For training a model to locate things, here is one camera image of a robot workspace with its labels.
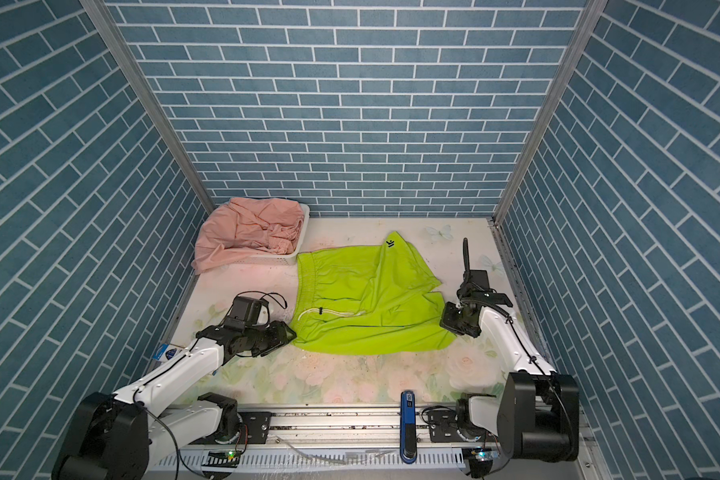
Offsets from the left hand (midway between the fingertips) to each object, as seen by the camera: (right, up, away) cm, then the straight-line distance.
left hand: (292, 336), depth 86 cm
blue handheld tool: (+32, -20, -13) cm, 40 cm away
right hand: (+45, +5, 0) cm, 45 cm away
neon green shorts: (+18, +9, +10) cm, 22 cm away
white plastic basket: (-6, +22, +14) cm, 27 cm away
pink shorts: (-20, +35, +29) cm, 50 cm away
